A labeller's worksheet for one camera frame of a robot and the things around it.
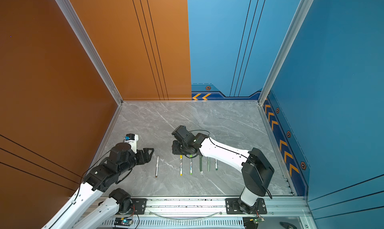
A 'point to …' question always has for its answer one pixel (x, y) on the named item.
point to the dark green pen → (201, 165)
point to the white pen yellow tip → (181, 165)
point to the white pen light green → (191, 164)
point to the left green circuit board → (123, 221)
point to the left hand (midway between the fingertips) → (149, 149)
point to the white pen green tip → (216, 169)
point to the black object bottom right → (288, 225)
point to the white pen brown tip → (156, 176)
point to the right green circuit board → (256, 219)
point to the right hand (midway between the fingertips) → (172, 151)
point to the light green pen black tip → (208, 159)
